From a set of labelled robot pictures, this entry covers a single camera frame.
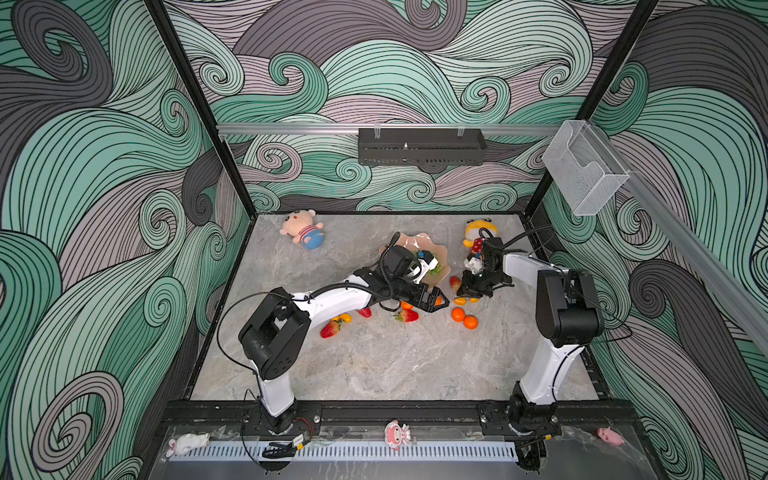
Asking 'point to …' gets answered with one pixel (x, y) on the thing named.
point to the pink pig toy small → (610, 435)
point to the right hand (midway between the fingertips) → (460, 292)
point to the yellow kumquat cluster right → (346, 317)
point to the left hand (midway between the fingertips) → (439, 297)
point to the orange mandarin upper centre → (406, 305)
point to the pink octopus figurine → (396, 434)
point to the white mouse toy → (182, 444)
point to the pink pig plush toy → (299, 225)
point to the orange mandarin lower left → (458, 314)
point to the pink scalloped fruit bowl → (424, 242)
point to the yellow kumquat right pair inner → (460, 301)
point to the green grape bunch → (437, 270)
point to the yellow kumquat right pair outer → (474, 300)
